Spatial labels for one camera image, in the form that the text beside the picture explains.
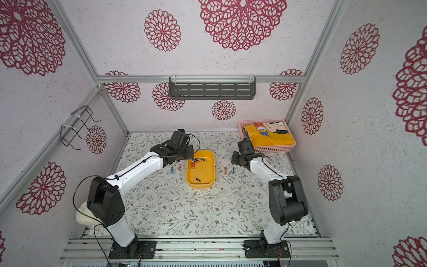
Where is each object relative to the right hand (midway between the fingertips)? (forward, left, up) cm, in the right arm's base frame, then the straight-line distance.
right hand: (234, 155), depth 94 cm
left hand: (-3, +25, +7) cm, 26 cm away
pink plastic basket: (+25, -9, -9) cm, 28 cm away
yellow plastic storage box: (-4, +20, -11) cm, 23 cm away
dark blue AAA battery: (-3, 0, -11) cm, 11 cm away
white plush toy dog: (-37, +67, +1) cm, 77 cm away
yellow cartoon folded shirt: (+21, -24, -4) cm, 32 cm away
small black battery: (-10, +22, -10) cm, 26 cm away
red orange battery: (+1, +25, -9) cm, 26 cm away
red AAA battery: (-4, +4, -11) cm, 12 cm away
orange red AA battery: (-2, +32, -11) cm, 34 cm away
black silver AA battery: (+4, +19, -10) cm, 22 cm away
